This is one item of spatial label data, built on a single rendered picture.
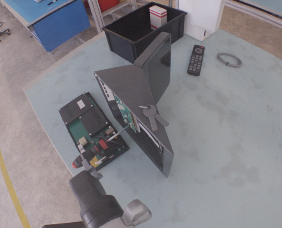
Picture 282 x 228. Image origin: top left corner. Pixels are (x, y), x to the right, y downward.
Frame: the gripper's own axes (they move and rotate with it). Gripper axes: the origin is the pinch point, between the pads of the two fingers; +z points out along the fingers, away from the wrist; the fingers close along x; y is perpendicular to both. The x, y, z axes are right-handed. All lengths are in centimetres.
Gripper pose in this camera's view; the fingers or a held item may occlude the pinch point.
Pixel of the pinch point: (83, 155)
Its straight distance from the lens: 41.5
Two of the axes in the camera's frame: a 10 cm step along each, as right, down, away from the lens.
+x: 2.8, 6.6, 7.0
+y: -7.9, 5.8, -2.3
